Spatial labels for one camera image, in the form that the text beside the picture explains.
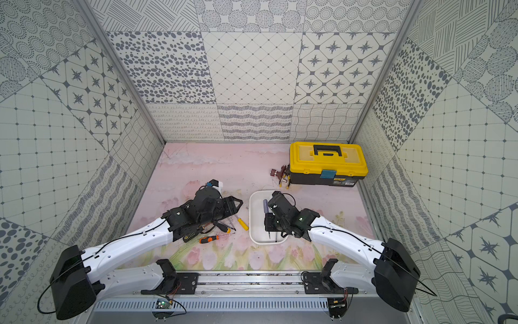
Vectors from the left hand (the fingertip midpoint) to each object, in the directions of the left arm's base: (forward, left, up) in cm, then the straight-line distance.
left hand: (240, 200), depth 77 cm
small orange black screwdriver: (-10, +16, -17) cm, 25 cm away
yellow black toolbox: (+21, -36, -2) cm, 41 cm away
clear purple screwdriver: (+2, -9, -8) cm, 13 cm away
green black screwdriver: (-9, -14, -17) cm, 24 cm away
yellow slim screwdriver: (-3, 0, -17) cm, 18 cm away
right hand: (-5, -10, -9) cm, 15 cm away
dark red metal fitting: (+24, -16, -16) cm, 33 cm away
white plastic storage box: (-6, -6, -18) cm, 20 cm away
